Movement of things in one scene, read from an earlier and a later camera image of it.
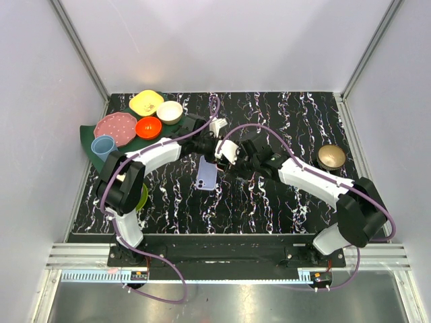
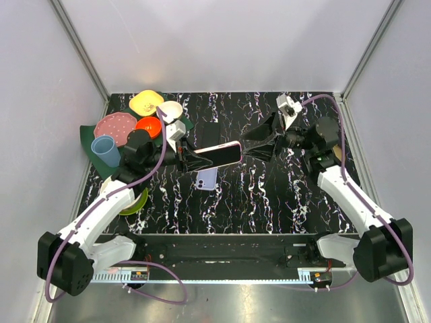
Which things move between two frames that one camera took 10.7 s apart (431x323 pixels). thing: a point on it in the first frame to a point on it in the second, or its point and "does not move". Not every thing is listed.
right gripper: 236,168 to 264,132
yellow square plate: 146,101 does not move
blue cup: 103,145 does not move
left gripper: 209,145 to 182,156
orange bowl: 148,127 does not move
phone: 207,175 does not move
